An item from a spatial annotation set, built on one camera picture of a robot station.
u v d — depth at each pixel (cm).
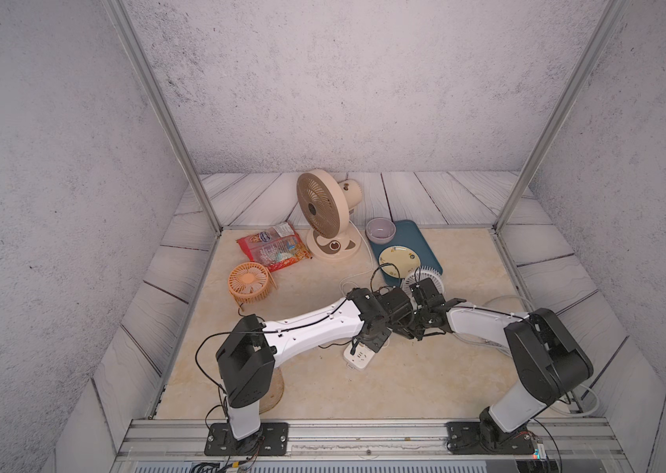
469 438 73
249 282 95
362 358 85
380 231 115
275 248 108
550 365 46
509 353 49
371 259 110
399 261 111
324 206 93
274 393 79
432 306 74
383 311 57
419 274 94
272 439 73
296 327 48
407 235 119
